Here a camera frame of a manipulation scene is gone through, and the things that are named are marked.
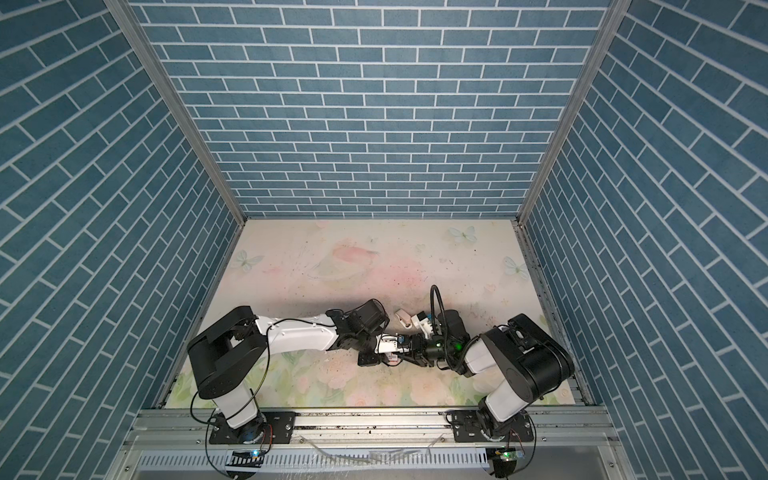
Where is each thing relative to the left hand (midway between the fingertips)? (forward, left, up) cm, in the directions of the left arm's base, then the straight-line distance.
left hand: (387, 353), depth 87 cm
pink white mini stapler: (+9, -5, +4) cm, 11 cm away
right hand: (-1, -2, +4) cm, 5 cm away
